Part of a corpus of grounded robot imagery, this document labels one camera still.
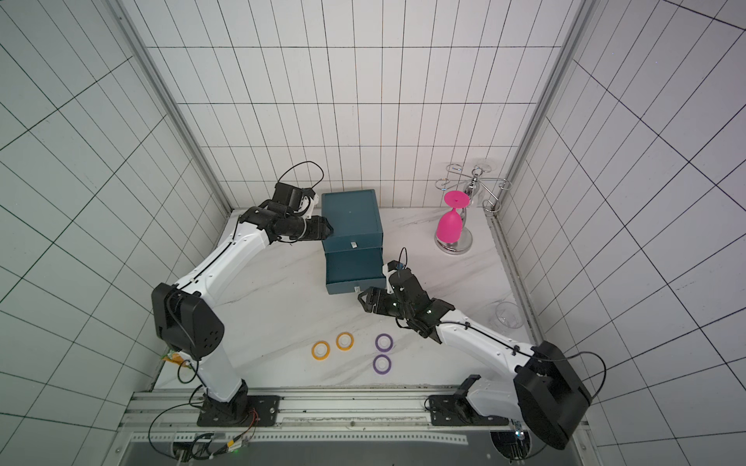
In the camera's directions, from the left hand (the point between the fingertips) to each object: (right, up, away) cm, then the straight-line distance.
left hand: (322, 235), depth 85 cm
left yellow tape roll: (+1, -35, -3) cm, 35 cm away
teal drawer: (+4, -3, 0) cm, 4 cm away
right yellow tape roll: (+5, -32, 0) cm, 32 cm away
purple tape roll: (+19, -32, -1) cm, 37 cm away
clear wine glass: (+57, -25, +4) cm, 62 cm away
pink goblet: (+40, +4, +5) cm, 40 cm away
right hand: (+11, -19, -5) cm, 22 cm away
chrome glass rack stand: (+46, +16, +3) cm, 49 cm away
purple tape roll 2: (+18, -37, -4) cm, 41 cm away
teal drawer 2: (+10, -11, 0) cm, 15 cm away
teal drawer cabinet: (+9, +7, +5) cm, 13 cm away
